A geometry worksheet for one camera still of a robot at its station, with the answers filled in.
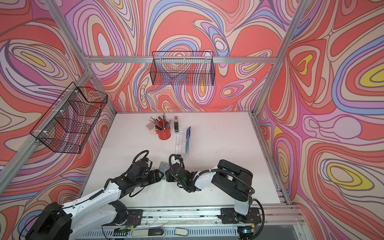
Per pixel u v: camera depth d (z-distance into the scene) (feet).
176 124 3.50
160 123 3.31
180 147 3.13
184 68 3.15
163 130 3.15
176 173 2.14
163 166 2.95
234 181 1.56
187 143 2.91
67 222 1.34
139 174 2.22
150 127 3.54
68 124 2.57
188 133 3.12
